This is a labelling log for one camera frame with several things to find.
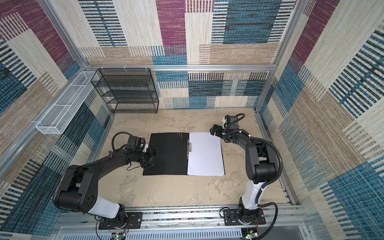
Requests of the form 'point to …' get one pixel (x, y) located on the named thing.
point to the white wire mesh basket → (55, 120)
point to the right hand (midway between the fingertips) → (215, 133)
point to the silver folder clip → (189, 148)
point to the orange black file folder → (172, 159)
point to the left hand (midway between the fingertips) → (160, 155)
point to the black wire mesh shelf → (128, 90)
